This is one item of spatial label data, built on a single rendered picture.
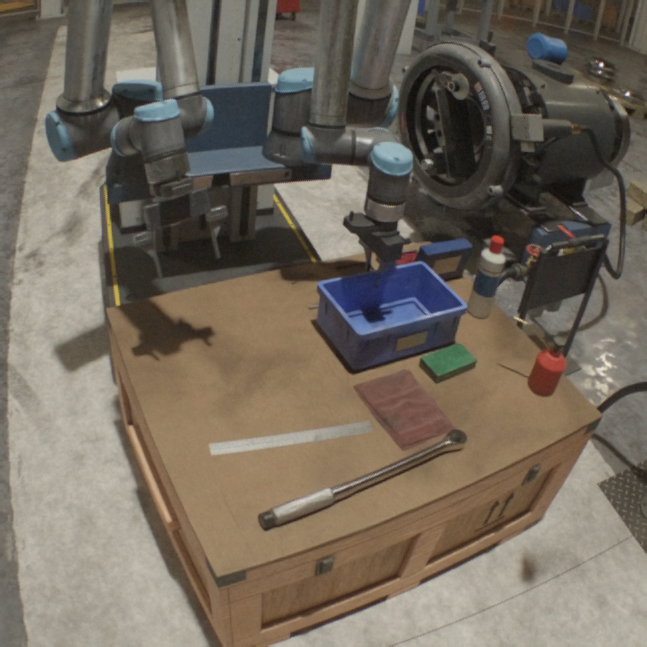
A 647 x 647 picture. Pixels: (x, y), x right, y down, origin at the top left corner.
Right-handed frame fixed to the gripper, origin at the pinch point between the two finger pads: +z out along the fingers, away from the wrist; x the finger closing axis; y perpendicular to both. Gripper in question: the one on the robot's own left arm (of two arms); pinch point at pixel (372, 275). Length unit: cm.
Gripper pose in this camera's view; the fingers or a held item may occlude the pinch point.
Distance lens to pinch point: 156.5
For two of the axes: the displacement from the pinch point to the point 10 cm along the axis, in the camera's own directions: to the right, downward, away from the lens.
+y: 8.8, -2.2, 4.3
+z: -1.1, 7.7, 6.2
